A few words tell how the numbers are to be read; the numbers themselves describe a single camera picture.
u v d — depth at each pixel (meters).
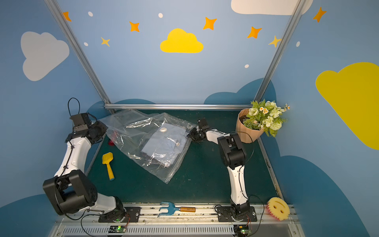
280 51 0.85
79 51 0.84
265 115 0.83
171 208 0.76
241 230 0.71
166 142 0.96
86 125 0.62
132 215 0.74
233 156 0.59
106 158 0.93
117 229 0.71
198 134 0.93
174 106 1.21
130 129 1.04
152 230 0.70
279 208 0.75
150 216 0.75
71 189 0.42
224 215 0.74
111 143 0.91
